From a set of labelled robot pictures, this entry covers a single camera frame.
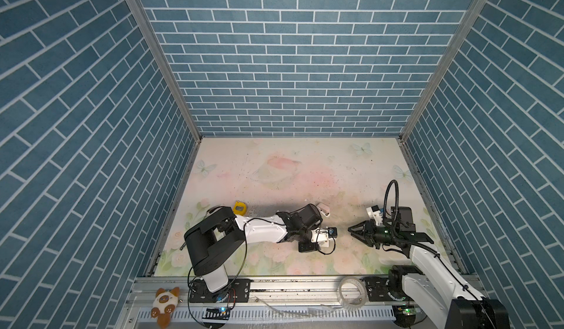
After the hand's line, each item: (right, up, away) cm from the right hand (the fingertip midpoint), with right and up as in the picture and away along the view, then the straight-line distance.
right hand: (349, 229), depth 80 cm
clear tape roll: (+3, -18, -8) cm, 20 cm away
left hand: (-11, -6, +4) cm, 13 cm away
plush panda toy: (-62, -20, -12) cm, 66 cm away
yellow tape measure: (-44, +5, +11) cm, 45 cm away
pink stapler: (-8, +5, +10) cm, 14 cm away
